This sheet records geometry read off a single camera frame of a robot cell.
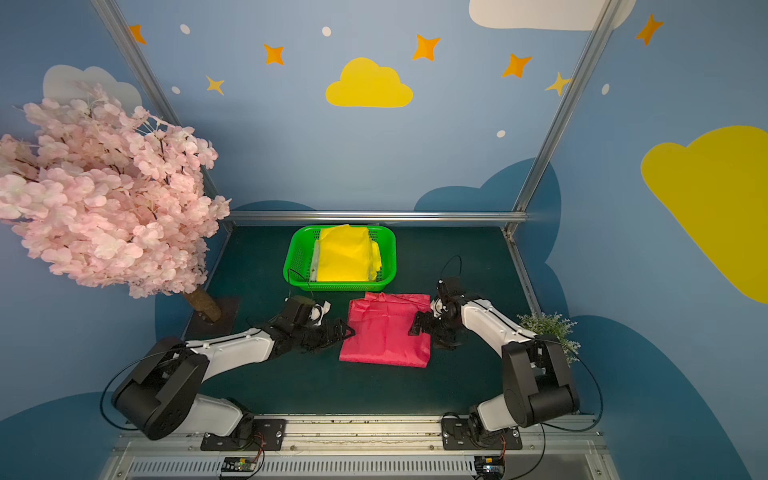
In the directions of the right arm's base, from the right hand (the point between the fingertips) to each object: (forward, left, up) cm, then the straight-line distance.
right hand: (425, 334), depth 88 cm
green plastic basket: (+24, +45, +1) cm, 51 cm away
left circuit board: (-35, +46, -4) cm, 58 cm away
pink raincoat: (+3, +13, -1) cm, 14 cm away
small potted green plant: (0, -33, +12) cm, 35 cm away
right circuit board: (-31, -16, -6) cm, 36 cm away
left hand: (-1, +23, +1) cm, 23 cm away
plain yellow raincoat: (+28, +28, +2) cm, 40 cm away
